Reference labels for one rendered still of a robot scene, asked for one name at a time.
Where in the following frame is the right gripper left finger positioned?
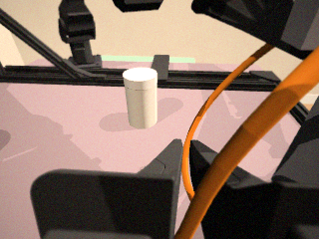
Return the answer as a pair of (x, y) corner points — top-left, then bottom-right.
(30, 138), (183, 239)

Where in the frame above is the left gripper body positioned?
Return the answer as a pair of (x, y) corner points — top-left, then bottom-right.
(113, 0), (163, 13)

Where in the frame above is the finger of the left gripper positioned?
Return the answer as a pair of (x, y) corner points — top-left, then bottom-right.
(191, 0), (313, 60)

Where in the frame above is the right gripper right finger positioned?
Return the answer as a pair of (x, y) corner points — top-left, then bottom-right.
(188, 139), (319, 239)

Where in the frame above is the cream cylinder with white top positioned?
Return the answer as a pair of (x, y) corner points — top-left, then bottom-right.
(123, 68), (158, 129)

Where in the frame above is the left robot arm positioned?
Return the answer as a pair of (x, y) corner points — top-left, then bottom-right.
(58, 0), (96, 65)

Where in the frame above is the orange patch cord with blue plug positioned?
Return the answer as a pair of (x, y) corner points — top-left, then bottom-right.
(173, 44), (319, 239)

